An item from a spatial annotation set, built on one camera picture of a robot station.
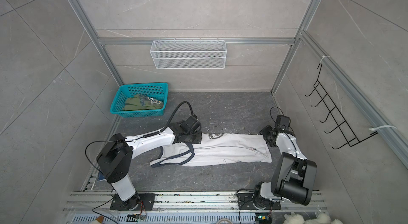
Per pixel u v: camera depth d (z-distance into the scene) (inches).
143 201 28.8
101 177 32.1
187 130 26.7
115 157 18.5
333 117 26.4
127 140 19.3
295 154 18.4
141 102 41.0
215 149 34.6
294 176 18.1
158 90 45.0
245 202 28.6
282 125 27.3
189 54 39.6
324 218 26.0
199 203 29.5
